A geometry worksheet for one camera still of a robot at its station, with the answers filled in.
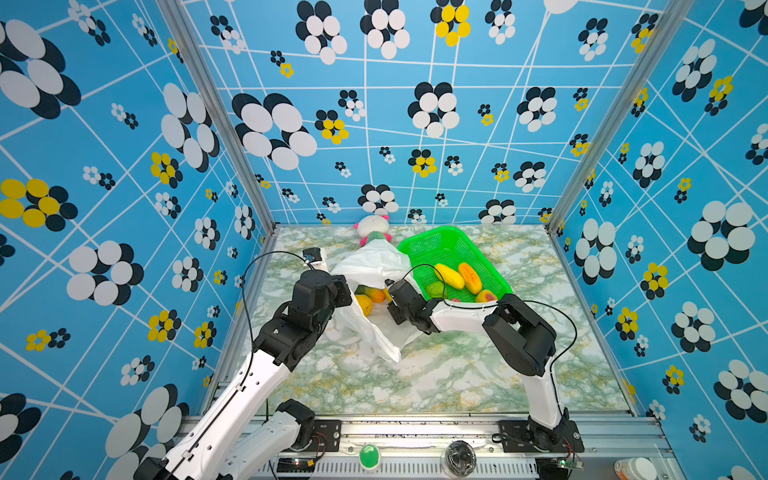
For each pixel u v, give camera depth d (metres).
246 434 0.55
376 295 0.96
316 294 0.51
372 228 1.11
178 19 0.69
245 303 1.04
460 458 0.62
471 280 0.99
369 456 0.62
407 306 0.75
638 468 0.63
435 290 0.96
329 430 0.75
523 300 0.55
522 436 0.73
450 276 1.00
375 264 0.76
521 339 0.52
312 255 0.61
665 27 0.70
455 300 0.68
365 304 0.93
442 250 1.12
